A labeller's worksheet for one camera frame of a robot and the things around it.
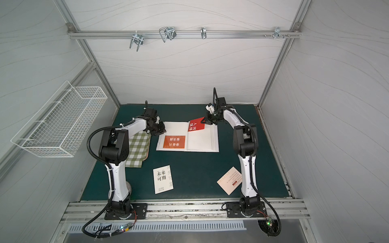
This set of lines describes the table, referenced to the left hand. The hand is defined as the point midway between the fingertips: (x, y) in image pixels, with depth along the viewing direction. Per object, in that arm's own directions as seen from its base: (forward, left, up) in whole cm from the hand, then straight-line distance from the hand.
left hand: (166, 130), depth 102 cm
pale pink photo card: (-31, -41, -3) cm, 52 cm away
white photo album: (-7, -26, 0) cm, 27 cm away
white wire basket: (-21, +42, +29) cm, 55 cm away
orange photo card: (-8, -6, -2) cm, 10 cm away
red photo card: (+3, -21, +4) cm, 21 cm away
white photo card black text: (-32, -3, -3) cm, 33 cm away
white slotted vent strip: (-53, -6, -3) cm, 54 cm away
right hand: (+4, -24, +6) cm, 25 cm away
